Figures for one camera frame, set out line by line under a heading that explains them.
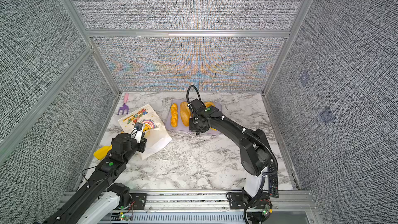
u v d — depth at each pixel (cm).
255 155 47
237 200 74
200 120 60
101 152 90
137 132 67
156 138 87
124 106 110
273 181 77
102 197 58
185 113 102
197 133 80
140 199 74
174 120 101
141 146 72
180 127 100
